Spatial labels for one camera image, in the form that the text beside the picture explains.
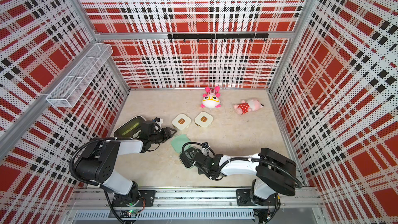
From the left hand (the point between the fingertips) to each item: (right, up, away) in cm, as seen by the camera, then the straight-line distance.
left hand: (176, 132), depth 94 cm
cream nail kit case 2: (+17, +7, +7) cm, 19 cm away
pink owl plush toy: (+22, +20, +10) cm, 32 cm away
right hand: (+18, -16, -10) cm, 26 cm away
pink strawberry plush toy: (+49, +17, +10) cm, 53 cm away
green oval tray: (-29, +2, -1) cm, 29 cm away
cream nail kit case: (+2, +5, +4) cm, 7 cm away
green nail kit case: (+1, -6, +2) cm, 6 cm away
